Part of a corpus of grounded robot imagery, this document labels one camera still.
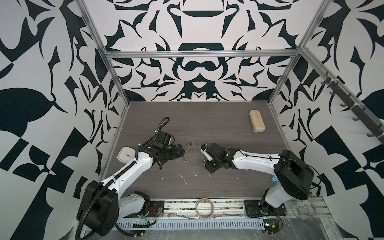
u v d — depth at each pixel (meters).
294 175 0.45
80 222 0.35
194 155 0.93
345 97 0.62
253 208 0.74
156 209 0.73
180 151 0.76
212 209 0.75
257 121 1.06
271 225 0.71
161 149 0.64
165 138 0.66
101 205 0.40
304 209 0.76
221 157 0.67
